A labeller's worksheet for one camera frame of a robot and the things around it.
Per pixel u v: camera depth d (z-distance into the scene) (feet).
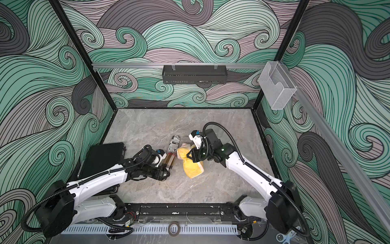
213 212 2.44
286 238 2.16
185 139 3.24
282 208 1.26
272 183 1.36
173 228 2.29
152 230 2.08
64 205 1.29
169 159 2.67
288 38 2.67
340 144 1.75
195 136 2.29
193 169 2.35
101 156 3.03
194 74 3.21
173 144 3.13
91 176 1.60
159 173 2.34
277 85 2.56
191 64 3.11
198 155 2.09
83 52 2.88
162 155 2.54
